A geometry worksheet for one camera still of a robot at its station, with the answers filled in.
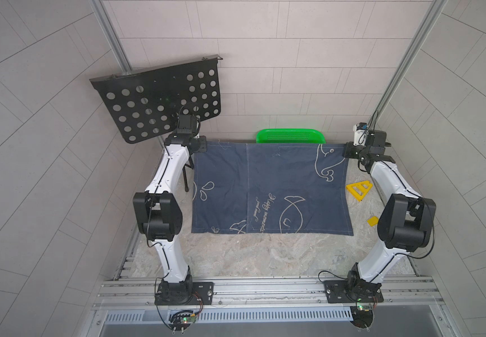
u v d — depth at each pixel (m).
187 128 0.68
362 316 0.65
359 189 0.98
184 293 0.64
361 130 0.79
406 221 0.48
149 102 0.69
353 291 0.66
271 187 0.96
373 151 0.69
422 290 0.72
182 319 0.64
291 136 1.15
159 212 0.48
